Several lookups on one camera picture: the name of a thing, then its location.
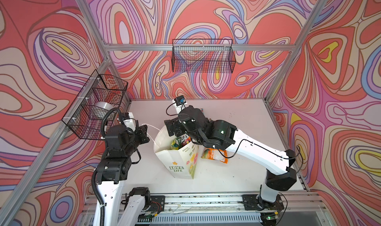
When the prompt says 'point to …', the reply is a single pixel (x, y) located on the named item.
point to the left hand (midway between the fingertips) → (147, 125)
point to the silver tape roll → (104, 105)
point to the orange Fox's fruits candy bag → (180, 141)
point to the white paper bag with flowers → (181, 163)
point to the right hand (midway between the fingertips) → (176, 121)
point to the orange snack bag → (216, 154)
